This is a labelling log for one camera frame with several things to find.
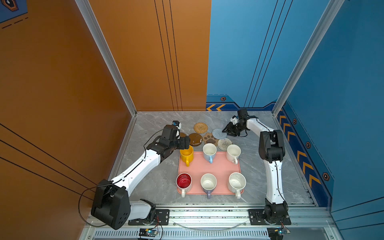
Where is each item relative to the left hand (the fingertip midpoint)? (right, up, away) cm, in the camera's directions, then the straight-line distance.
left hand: (184, 137), depth 84 cm
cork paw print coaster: (+16, -2, +19) cm, 24 cm away
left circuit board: (-17, -44, -14) cm, 49 cm away
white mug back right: (+30, -9, +7) cm, 32 cm away
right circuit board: (+47, -43, -15) cm, 65 cm away
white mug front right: (+30, -25, 0) cm, 39 cm away
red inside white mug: (0, -25, -1) cm, 25 cm away
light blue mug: (+15, -10, +9) cm, 20 cm away
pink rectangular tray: (+22, -18, +5) cm, 29 cm away
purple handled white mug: (+14, -25, 0) cm, 29 cm away
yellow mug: (+1, -10, +2) cm, 11 cm away
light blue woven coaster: (+23, +1, +21) cm, 31 cm away
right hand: (+27, +2, +22) cm, 35 cm away
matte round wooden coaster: (-3, 0, +23) cm, 23 cm away
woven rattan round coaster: (+10, +5, +26) cm, 28 cm away
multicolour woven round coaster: (+25, -6, +16) cm, 30 cm away
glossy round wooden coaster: (+6, -3, +18) cm, 19 cm away
